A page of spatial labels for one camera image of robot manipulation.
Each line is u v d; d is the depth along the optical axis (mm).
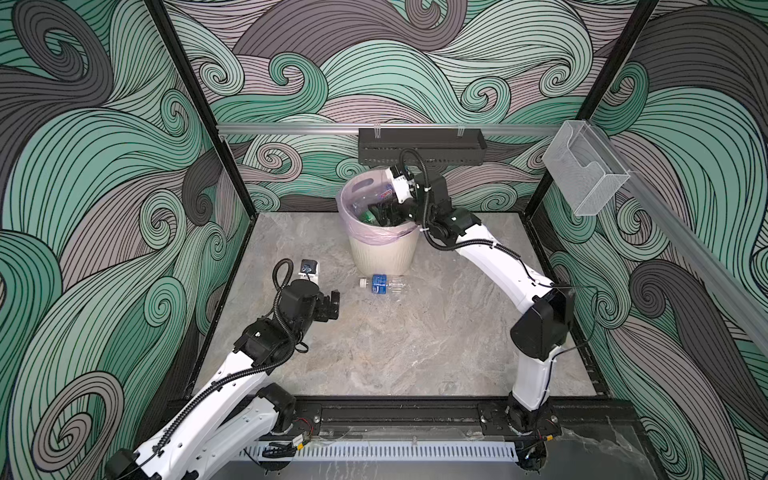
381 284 925
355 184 920
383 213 708
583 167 797
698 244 590
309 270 632
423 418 746
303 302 534
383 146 952
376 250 872
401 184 679
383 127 929
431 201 592
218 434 520
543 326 462
